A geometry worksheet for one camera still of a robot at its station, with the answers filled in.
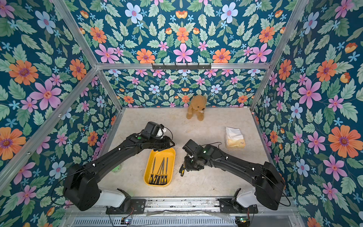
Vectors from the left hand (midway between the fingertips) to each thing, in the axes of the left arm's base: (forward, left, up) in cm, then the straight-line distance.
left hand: (174, 144), depth 81 cm
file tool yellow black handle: (-12, +15, -15) cm, 24 cm away
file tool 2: (-12, +12, -15) cm, 23 cm away
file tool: (-15, +13, -15) cm, 25 cm away
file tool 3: (-12, +7, -15) cm, 21 cm away
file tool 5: (-9, -2, -15) cm, 17 cm away
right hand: (-12, -6, -5) cm, 15 cm away
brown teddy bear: (+30, -17, 0) cm, 34 cm away
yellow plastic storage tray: (-4, +10, -15) cm, 18 cm away
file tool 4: (-12, +11, -15) cm, 22 cm away
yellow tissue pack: (+8, -40, -12) cm, 43 cm away
